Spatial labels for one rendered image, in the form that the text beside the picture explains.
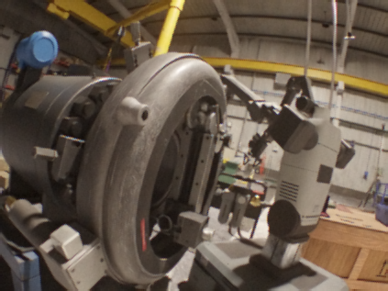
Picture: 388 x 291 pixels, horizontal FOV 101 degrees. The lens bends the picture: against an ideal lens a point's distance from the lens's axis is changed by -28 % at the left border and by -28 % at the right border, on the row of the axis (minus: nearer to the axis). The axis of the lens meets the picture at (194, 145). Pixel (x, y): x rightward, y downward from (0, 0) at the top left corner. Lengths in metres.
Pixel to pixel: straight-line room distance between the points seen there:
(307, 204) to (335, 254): 0.69
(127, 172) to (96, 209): 0.09
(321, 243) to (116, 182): 1.26
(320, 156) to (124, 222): 0.70
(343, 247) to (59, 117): 1.55
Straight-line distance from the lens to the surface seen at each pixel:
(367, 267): 1.64
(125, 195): 0.40
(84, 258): 0.42
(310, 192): 0.86
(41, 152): 0.40
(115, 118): 0.40
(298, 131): 0.71
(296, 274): 1.04
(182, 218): 0.68
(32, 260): 0.79
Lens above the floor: 0.71
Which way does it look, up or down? 1 degrees down
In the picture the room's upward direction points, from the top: 14 degrees clockwise
